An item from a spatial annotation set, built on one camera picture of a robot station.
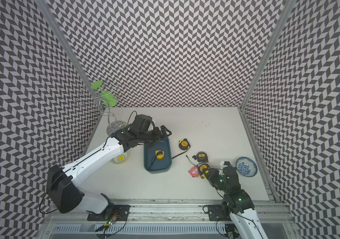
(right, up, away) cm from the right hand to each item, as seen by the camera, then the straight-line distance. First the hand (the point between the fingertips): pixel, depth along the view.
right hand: (203, 174), depth 80 cm
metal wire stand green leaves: (-56, +42, +3) cm, 71 cm away
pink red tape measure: (-4, 0, +4) cm, 6 cm away
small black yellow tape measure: (+1, +7, +9) cm, 11 cm away
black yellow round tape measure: (-10, +14, +15) cm, 23 cm away
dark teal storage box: (-29, +3, +8) cm, 30 cm away
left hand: (-20, +20, -4) cm, 28 cm away
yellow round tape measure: (-25, +9, +11) cm, 29 cm away
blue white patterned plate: (+27, +2, +6) cm, 28 cm away
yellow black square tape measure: (-1, +4, +1) cm, 4 cm away
